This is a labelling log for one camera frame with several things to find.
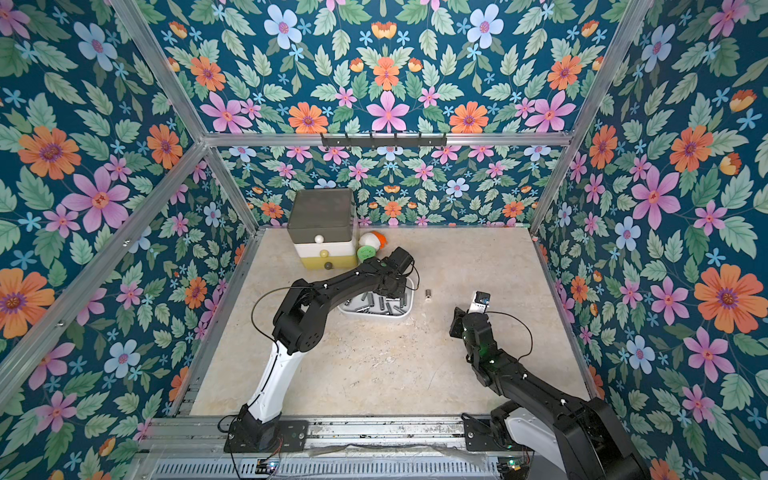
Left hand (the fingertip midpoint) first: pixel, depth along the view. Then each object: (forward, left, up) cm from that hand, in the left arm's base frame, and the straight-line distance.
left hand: (401, 287), depth 101 cm
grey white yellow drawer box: (+12, +24, +19) cm, 33 cm away
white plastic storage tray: (-10, +9, +1) cm, 13 cm away
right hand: (-14, -17, +7) cm, 23 cm away
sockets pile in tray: (-6, +4, -1) cm, 7 cm away
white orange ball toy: (+20, +9, +3) cm, 22 cm away
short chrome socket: (-3, -9, -1) cm, 10 cm away
